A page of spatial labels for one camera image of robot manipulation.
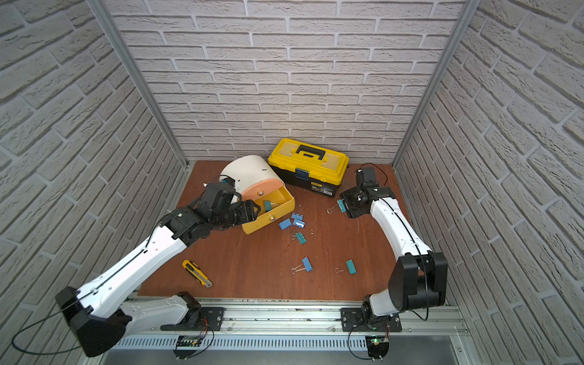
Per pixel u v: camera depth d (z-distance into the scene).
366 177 0.66
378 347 0.70
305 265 0.85
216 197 0.52
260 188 0.82
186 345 0.71
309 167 0.96
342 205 0.78
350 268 0.85
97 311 0.38
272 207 0.92
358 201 0.61
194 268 0.83
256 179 0.81
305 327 0.74
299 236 0.92
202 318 0.73
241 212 0.64
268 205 0.91
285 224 0.95
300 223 0.96
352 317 0.74
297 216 1.00
